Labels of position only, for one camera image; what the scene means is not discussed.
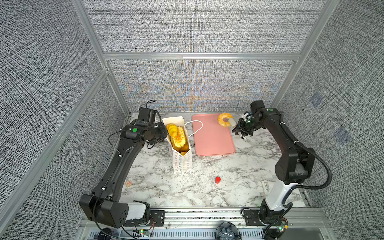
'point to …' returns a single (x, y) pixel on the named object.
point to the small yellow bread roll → (172, 129)
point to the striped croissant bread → (179, 140)
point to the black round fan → (227, 231)
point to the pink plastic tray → (213, 138)
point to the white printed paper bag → (184, 162)
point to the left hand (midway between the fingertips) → (168, 132)
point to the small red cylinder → (217, 179)
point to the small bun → (220, 119)
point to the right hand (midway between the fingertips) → (234, 130)
